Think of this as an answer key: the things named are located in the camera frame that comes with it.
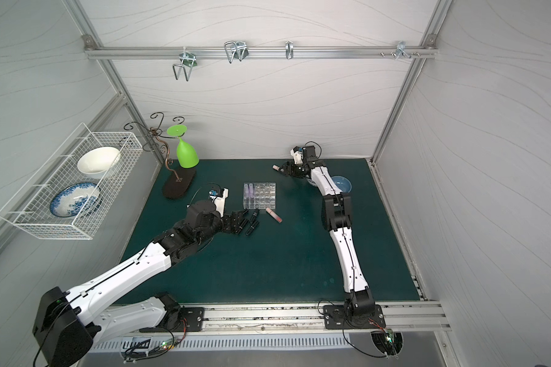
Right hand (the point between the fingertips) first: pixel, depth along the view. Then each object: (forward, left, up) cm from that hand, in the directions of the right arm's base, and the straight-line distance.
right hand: (285, 167), depth 113 cm
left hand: (-36, +16, +17) cm, 43 cm away
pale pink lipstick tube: (+3, +5, -3) cm, 6 cm away
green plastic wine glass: (-13, +40, +20) cm, 47 cm away
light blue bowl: (-9, -28, -1) cm, 30 cm away
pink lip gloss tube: (-26, +4, -2) cm, 27 cm away
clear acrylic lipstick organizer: (-17, +11, -1) cm, 20 cm away
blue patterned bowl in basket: (-43, +58, +31) cm, 79 cm away
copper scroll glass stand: (-15, +52, 0) cm, 54 cm away
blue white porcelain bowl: (-9, -13, +1) cm, 16 cm away
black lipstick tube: (-32, +11, -2) cm, 34 cm away
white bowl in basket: (-28, +60, +32) cm, 74 cm away
